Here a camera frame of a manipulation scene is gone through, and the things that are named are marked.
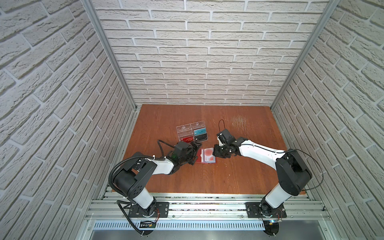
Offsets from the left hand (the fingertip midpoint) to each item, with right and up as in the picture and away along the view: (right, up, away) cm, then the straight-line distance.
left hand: (202, 147), depth 88 cm
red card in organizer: (-10, +3, +9) cm, 14 cm away
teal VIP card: (-2, +9, +11) cm, 14 cm away
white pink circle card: (+3, -6, +3) cm, 8 cm away
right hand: (+7, -4, 0) cm, 8 cm away
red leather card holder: (-2, -7, +3) cm, 8 cm away
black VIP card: (-1, +4, +12) cm, 13 cm away
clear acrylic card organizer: (-10, +10, +10) cm, 17 cm away
